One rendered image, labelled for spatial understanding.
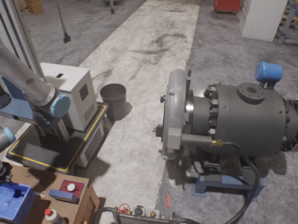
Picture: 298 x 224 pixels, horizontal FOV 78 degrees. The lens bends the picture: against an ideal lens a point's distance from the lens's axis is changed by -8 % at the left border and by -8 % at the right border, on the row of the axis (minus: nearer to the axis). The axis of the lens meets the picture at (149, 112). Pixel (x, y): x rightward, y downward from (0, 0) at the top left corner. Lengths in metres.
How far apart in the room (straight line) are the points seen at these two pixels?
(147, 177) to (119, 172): 0.29
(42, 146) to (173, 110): 1.30
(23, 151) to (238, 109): 1.88
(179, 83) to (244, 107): 0.50
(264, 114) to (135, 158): 1.30
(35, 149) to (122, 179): 0.86
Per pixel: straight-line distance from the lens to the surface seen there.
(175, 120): 1.33
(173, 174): 2.04
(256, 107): 1.57
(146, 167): 2.07
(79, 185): 1.53
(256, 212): 2.10
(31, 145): 2.13
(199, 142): 1.29
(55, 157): 1.94
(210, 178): 1.79
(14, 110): 1.72
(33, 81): 1.13
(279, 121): 1.62
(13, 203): 1.48
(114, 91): 2.54
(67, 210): 1.48
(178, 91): 1.37
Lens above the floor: 1.78
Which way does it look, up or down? 43 degrees down
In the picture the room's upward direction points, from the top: straight up
